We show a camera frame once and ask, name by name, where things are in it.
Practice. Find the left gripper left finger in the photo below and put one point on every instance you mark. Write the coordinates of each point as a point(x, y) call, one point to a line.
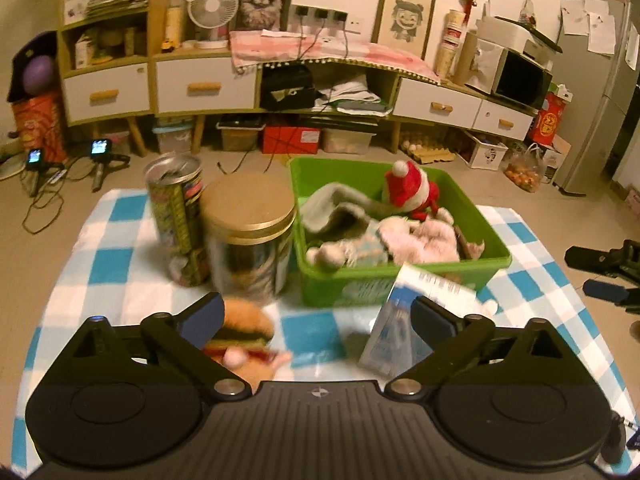
point(176, 343)

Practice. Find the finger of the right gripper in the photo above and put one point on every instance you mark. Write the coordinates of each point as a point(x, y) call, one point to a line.
point(615, 294)
point(591, 260)

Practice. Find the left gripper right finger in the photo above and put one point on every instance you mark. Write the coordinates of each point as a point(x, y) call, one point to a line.
point(455, 343)

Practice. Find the hamburger plush toy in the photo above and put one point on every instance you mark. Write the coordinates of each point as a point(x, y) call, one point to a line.
point(242, 343)

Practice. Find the pink fluffy plush toy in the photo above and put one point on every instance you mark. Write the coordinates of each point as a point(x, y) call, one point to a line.
point(426, 242)

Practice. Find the checkered dress rabbit doll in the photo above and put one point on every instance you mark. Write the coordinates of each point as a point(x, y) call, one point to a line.
point(367, 249)

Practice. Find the santa claus plush toy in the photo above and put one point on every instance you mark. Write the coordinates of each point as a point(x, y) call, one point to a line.
point(408, 189)

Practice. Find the milk carton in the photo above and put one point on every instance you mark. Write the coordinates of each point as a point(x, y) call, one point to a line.
point(393, 346)

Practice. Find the blue white checkered cloth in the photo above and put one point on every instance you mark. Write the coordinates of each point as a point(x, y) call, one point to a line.
point(116, 269)

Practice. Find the bag of oranges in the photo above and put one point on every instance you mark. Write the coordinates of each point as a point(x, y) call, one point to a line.
point(525, 167)

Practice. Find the red gift bag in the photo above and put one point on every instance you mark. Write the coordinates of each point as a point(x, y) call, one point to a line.
point(546, 124)

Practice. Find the gold lid glass jar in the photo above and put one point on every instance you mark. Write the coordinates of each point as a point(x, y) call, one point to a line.
point(247, 220)

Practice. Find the white storage box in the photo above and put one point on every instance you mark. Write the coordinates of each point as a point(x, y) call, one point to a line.
point(479, 151)

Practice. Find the tall printed tin can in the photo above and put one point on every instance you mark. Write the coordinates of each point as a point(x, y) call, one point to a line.
point(174, 183)

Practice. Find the egg tray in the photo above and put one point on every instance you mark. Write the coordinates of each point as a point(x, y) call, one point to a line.
point(424, 149)

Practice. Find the grey refrigerator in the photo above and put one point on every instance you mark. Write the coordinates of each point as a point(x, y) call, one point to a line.
point(599, 64)

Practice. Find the microwave oven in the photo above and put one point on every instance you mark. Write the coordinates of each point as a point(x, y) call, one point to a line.
point(506, 74)

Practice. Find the red box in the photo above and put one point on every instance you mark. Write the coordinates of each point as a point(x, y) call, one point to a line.
point(290, 140)

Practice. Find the clear plastic storage box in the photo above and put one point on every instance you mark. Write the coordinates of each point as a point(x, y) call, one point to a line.
point(346, 141)

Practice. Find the white printer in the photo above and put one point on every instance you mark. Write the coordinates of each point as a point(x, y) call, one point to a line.
point(519, 37)

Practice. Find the wooden tv cabinet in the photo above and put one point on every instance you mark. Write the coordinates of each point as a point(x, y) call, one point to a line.
point(205, 82)

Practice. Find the stack of folded clothes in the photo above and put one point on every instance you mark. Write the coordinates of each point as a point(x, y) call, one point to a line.
point(351, 97)

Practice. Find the black handbag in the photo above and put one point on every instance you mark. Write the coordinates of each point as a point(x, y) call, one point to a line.
point(287, 87)

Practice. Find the framed cartoon girl picture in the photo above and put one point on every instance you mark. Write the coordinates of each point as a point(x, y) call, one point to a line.
point(404, 25)

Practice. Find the purple ball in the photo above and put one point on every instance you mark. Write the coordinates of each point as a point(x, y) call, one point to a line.
point(39, 75)

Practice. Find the pink table runner cloth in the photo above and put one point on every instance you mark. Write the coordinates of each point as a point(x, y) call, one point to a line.
point(257, 48)

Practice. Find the wooden shelf unit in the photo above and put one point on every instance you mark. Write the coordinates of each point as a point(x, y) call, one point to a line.
point(106, 52)

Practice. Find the framed cat picture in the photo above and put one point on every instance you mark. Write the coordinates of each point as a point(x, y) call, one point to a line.
point(262, 14)

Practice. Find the camera on small tripod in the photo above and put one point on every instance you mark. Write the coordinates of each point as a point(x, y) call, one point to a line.
point(102, 155)

